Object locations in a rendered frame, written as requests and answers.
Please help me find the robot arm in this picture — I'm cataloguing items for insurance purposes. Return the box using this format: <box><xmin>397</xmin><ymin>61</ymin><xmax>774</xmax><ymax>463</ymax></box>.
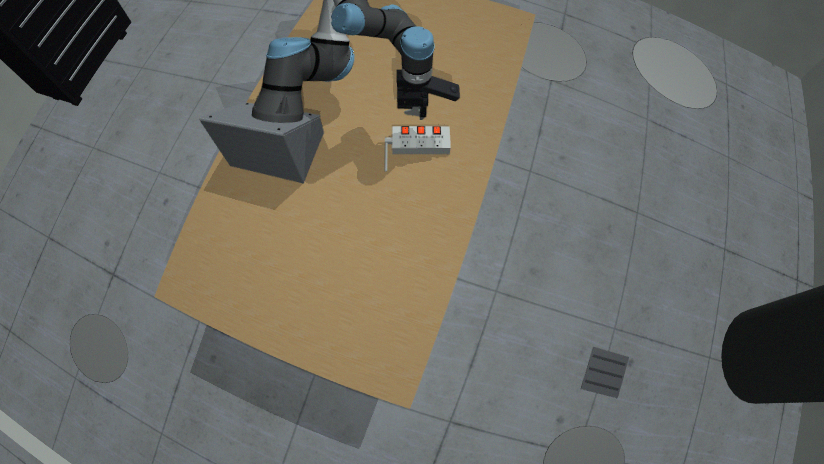
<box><xmin>252</xmin><ymin>0</ymin><xmax>460</xmax><ymax>123</ymax></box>

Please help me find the white power strip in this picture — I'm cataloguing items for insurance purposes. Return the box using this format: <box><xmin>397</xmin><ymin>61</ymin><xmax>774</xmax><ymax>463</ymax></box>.
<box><xmin>385</xmin><ymin>126</ymin><xmax>451</xmax><ymax>172</ymax></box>

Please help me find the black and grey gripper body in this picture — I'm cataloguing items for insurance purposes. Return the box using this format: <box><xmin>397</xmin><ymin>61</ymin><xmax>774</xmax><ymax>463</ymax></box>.
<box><xmin>397</xmin><ymin>70</ymin><xmax>431</xmax><ymax>109</ymax></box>

